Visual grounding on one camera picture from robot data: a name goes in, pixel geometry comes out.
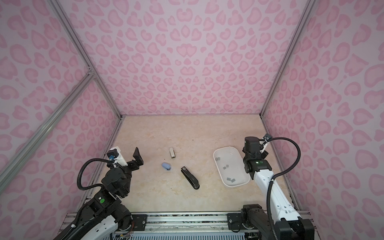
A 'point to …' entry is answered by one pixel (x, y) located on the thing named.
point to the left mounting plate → (140, 221)
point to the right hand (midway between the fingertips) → (255, 144)
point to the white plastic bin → (231, 166)
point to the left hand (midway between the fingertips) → (129, 149)
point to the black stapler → (193, 181)
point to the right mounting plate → (234, 221)
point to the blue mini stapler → (166, 166)
